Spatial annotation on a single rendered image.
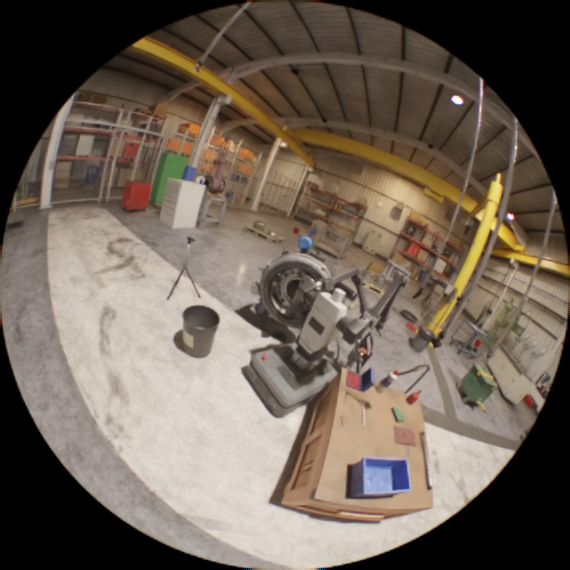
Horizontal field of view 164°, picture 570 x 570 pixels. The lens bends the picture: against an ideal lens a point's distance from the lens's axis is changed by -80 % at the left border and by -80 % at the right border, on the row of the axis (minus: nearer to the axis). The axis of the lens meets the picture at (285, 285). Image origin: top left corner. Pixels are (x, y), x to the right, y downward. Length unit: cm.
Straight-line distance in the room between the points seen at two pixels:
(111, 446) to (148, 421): 33
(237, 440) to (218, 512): 54
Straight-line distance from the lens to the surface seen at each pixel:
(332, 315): 125
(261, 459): 147
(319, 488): 104
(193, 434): 145
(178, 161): 854
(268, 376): 150
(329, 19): 841
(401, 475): 126
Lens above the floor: 138
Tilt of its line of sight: 23 degrees down
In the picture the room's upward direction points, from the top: 22 degrees clockwise
